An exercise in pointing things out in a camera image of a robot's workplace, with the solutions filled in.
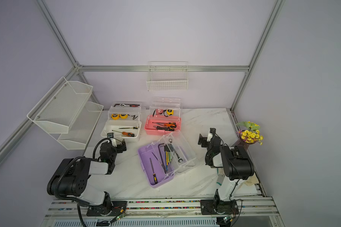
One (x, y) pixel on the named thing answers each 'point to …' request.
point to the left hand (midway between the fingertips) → (117, 141)
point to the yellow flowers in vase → (252, 135)
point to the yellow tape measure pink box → (170, 111)
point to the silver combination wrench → (179, 159)
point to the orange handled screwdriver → (126, 133)
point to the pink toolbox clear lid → (165, 107)
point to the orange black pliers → (171, 124)
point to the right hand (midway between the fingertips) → (207, 136)
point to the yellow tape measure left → (115, 116)
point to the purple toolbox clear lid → (175, 154)
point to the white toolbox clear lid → (125, 111)
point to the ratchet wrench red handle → (122, 105)
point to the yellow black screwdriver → (155, 178)
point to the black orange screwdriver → (166, 128)
